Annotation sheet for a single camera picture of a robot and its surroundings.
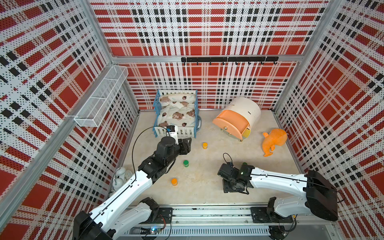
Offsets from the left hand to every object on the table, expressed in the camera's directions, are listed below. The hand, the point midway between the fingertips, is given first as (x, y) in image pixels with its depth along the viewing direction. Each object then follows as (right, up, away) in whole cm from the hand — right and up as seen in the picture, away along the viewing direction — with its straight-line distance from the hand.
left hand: (188, 139), depth 76 cm
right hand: (+22, -27, +3) cm, 35 cm away
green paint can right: (+33, -16, +13) cm, 39 cm away
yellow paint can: (+9, -7, +24) cm, 26 cm away
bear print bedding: (-12, +19, +34) cm, 41 cm away
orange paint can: (-8, -24, +6) cm, 26 cm away
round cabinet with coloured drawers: (+27, +11, +12) cm, 32 cm away
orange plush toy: (+56, -1, +20) cm, 60 cm away
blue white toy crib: (-6, +2, +25) cm, 26 cm away
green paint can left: (-3, -16, +13) cm, 21 cm away
